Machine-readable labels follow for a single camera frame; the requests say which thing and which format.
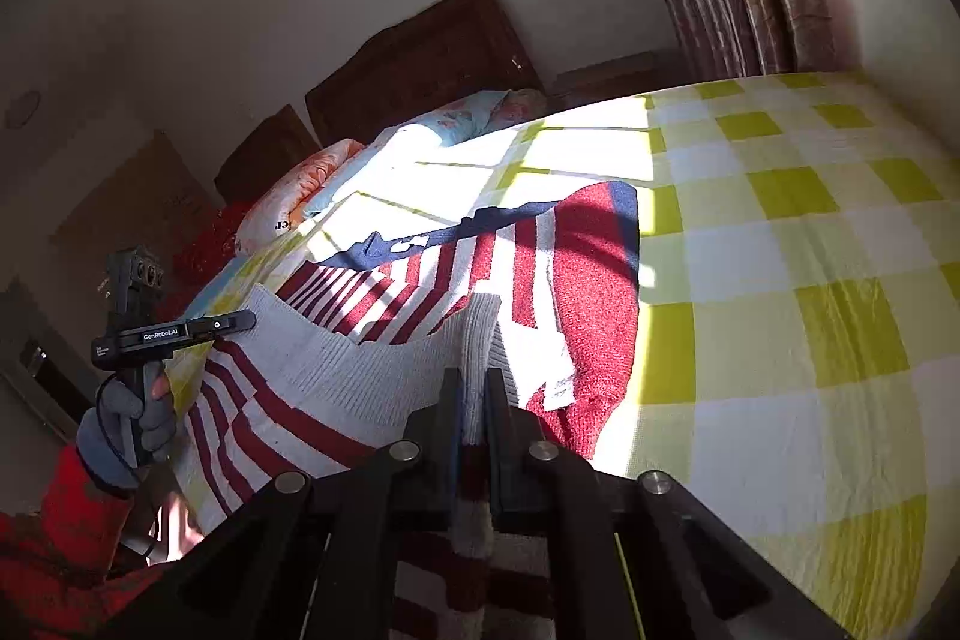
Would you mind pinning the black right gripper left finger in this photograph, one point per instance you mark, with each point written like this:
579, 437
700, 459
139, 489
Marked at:
317, 558

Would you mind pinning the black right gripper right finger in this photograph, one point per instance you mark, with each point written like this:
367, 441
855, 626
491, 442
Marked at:
632, 558

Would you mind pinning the red white striped sweater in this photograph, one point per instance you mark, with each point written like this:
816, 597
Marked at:
346, 347

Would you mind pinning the red sleeved left forearm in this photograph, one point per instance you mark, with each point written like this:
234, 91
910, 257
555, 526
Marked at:
56, 580

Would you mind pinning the grey gloved left hand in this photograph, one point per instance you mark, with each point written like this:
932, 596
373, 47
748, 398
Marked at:
126, 432

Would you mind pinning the red fabric pile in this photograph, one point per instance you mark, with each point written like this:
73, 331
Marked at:
201, 259

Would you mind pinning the orange white floral pillow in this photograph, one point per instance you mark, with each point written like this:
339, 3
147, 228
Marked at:
281, 207

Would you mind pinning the dark wooden headboard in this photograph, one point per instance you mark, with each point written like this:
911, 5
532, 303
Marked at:
448, 51
270, 151

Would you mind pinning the yellow green checkered bedspread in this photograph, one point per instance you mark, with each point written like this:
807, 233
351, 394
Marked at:
796, 359

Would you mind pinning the dark wooden nightstand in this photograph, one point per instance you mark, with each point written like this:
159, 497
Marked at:
620, 77

